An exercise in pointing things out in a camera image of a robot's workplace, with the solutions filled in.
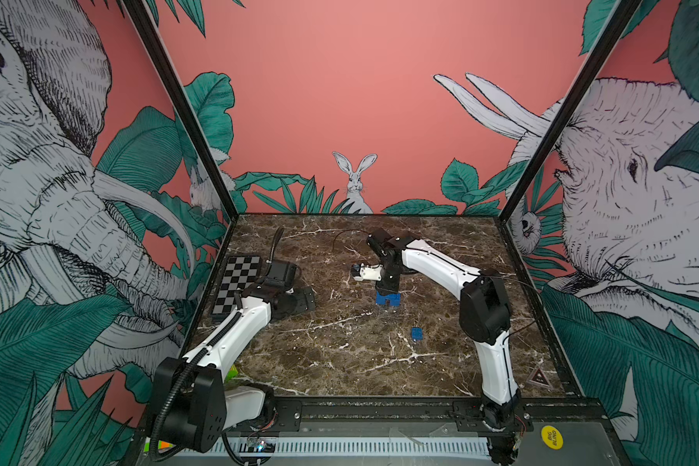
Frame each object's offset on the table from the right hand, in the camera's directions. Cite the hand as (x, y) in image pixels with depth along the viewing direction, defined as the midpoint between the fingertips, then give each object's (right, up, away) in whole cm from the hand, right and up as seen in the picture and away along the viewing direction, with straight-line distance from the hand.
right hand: (383, 281), depth 93 cm
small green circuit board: (-32, -37, -22) cm, 54 cm away
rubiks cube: (-44, -24, -13) cm, 51 cm away
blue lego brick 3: (+11, -16, -3) cm, 20 cm away
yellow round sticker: (+41, -36, -21) cm, 59 cm away
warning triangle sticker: (+43, -26, -12) cm, 52 cm away
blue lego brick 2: (+4, -6, 0) cm, 7 cm away
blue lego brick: (-1, -6, 0) cm, 6 cm away
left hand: (-25, -5, -6) cm, 26 cm away
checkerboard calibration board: (-49, +3, +6) cm, 50 cm away
